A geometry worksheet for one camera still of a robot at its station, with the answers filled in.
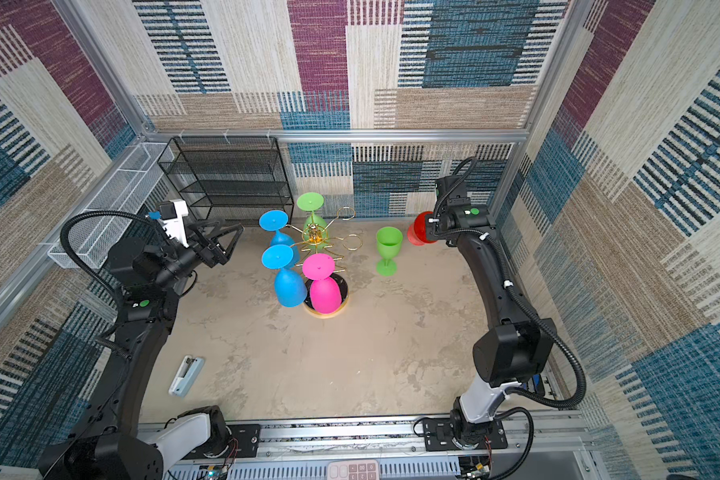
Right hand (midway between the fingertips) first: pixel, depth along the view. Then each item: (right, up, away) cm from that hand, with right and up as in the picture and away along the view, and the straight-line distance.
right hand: (442, 229), depth 81 cm
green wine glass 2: (-33, -1, -6) cm, 34 cm away
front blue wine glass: (-40, -16, -4) cm, 43 cm away
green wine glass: (-13, -3, +16) cm, 21 cm away
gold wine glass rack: (-25, -3, +35) cm, 43 cm away
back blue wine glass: (-44, +2, -2) cm, 44 cm away
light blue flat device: (-69, -40, 0) cm, 80 cm away
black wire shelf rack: (-69, +22, +27) cm, 77 cm away
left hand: (-50, +1, -15) cm, 52 cm away
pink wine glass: (-30, -16, -7) cm, 35 cm away
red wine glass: (-7, -1, -2) cm, 7 cm away
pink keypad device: (-23, -56, -12) cm, 62 cm away
